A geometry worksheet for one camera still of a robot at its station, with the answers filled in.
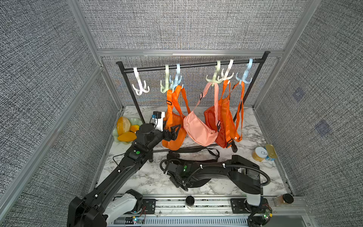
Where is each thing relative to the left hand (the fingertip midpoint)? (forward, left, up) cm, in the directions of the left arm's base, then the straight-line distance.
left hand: (176, 122), depth 72 cm
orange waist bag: (+9, -3, +1) cm, 9 cm away
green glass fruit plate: (+22, +31, -24) cm, 45 cm away
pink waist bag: (+6, -13, -14) cm, 20 cm away
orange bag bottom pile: (+2, +4, 0) cm, 5 cm away
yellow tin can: (-8, -51, -25) cm, 57 cm away
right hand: (-17, +2, -29) cm, 34 cm away
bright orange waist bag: (+6, -36, -5) cm, 37 cm away
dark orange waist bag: (+1, -30, -14) cm, 33 cm away
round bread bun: (+16, +37, -22) cm, 45 cm away
